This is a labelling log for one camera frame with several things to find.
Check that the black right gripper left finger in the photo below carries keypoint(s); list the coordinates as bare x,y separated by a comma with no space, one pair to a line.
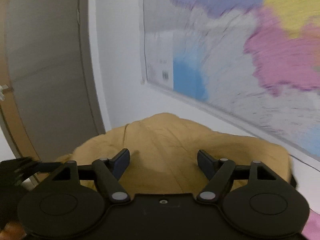
95,183

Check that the pink bed sheet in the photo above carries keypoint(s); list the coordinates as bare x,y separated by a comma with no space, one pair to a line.
311,230

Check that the mustard yellow jacket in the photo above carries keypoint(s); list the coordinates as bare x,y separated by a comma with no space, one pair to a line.
163,153

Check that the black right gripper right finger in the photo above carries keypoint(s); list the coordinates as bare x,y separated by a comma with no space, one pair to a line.
229,183

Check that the grey wardrobe door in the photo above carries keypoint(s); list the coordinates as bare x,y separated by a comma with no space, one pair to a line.
48,95

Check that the person's left hand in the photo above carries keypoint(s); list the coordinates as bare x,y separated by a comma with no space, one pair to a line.
12,231

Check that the colourful wall map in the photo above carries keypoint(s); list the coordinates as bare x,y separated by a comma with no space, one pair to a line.
257,61

